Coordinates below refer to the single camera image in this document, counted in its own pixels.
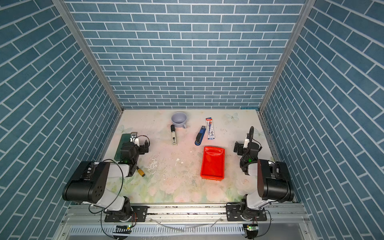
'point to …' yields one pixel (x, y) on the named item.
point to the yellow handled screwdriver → (140, 171)
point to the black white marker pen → (173, 130)
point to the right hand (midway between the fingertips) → (244, 141)
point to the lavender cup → (179, 119)
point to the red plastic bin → (213, 163)
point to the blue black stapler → (200, 136)
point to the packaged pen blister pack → (210, 129)
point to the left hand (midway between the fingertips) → (138, 139)
